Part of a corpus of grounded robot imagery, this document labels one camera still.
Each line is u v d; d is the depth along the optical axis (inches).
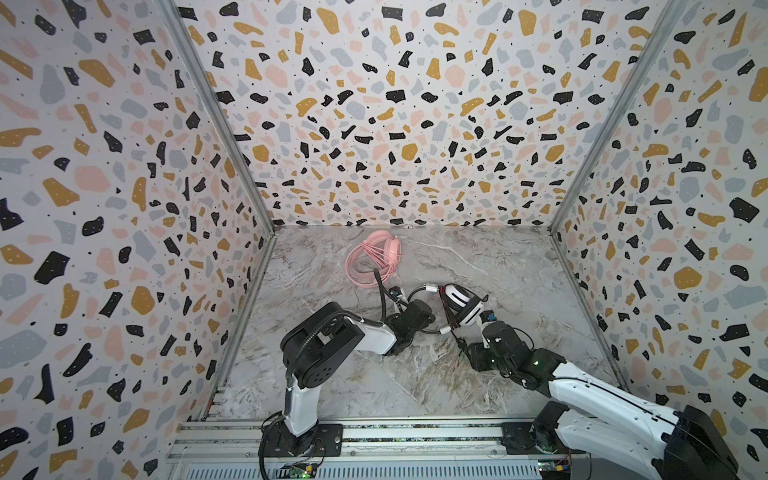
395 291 34.3
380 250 41.0
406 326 29.3
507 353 24.8
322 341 20.8
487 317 30.0
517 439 29.2
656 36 29.5
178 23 27.8
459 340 36.0
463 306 34.3
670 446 16.4
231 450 28.5
